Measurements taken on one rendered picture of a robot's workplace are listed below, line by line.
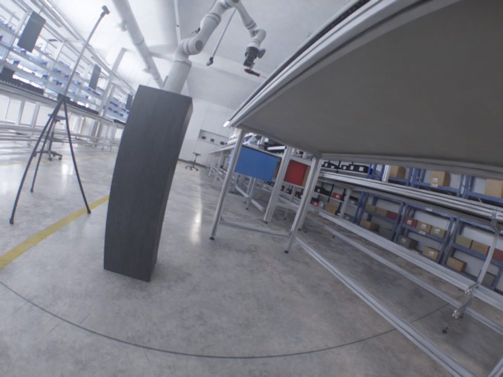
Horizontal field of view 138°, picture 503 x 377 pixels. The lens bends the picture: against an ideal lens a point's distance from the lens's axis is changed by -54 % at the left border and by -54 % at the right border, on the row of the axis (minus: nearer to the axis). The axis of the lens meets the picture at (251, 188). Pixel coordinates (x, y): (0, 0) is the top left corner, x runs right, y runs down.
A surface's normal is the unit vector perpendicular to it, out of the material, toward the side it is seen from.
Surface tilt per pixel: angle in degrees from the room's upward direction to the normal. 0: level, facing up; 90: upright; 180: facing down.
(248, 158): 90
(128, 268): 90
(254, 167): 90
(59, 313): 0
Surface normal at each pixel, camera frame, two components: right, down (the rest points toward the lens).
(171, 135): 0.25, 0.16
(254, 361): 0.29, -0.95
